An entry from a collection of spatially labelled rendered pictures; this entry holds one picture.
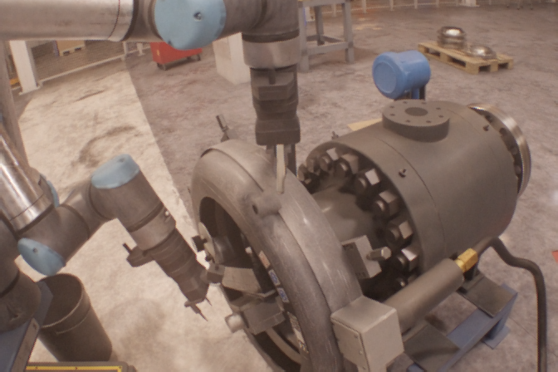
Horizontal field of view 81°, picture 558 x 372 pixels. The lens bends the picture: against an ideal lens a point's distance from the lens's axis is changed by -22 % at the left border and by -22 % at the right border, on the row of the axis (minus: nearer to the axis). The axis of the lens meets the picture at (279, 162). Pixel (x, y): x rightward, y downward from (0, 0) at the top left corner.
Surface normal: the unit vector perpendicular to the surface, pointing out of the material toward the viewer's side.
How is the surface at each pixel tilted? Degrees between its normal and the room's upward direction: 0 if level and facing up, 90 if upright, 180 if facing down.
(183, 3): 92
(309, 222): 33
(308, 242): 39
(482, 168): 48
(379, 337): 67
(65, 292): 87
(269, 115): 102
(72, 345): 93
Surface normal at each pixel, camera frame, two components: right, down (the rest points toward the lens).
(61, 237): 0.85, -0.30
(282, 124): 0.00, 0.49
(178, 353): -0.11, -0.87
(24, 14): 0.72, 0.47
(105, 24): 0.60, 0.71
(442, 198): 0.33, -0.29
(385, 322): 0.44, 0.00
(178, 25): -0.57, 0.47
